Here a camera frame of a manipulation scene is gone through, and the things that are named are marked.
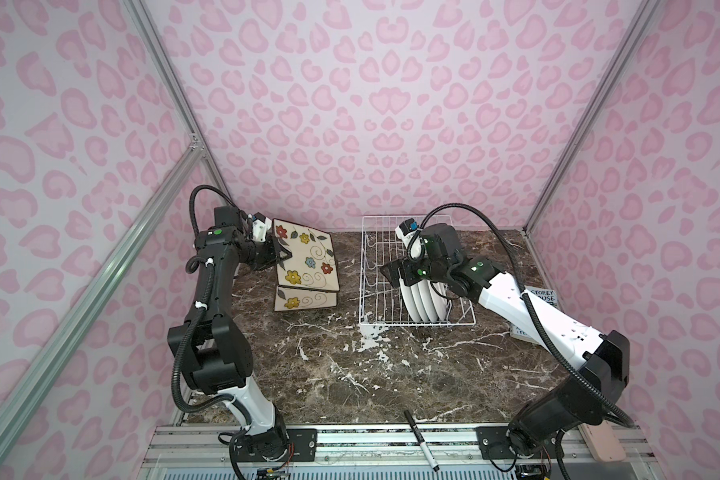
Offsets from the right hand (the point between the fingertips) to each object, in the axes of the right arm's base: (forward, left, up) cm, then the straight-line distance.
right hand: (395, 260), depth 76 cm
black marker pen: (-36, -7, -26) cm, 45 cm away
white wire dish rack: (+3, +4, -25) cm, 26 cm away
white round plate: (-4, -4, -11) cm, 12 cm away
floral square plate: (+3, +34, -24) cm, 42 cm away
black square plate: (+6, +24, -10) cm, 26 cm away
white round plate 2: (-5, -8, -12) cm, 15 cm away
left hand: (+6, +30, -3) cm, 30 cm away
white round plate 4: (-3, -13, -14) cm, 19 cm away
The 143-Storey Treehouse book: (+6, -51, -25) cm, 57 cm away
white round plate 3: (-6, -12, -19) cm, 23 cm away
